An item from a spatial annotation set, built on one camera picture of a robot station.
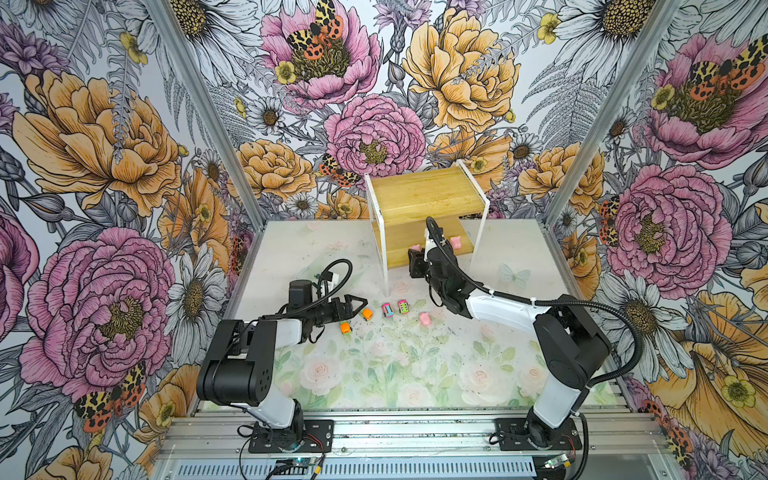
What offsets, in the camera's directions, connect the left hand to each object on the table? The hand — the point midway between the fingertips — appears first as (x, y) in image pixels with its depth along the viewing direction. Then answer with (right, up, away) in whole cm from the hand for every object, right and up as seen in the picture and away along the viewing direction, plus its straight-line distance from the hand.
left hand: (358, 311), depth 91 cm
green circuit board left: (-12, -31, -20) cm, 39 cm away
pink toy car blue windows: (+9, 0, +3) cm, 9 cm away
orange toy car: (+3, -1, +2) cm, 4 cm away
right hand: (+17, +16, -1) cm, 23 cm away
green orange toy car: (-4, -5, -1) cm, 6 cm away
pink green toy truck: (+14, +1, +4) cm, 14 cm away
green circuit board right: (+48, -32, -20) cm, 61 cm away
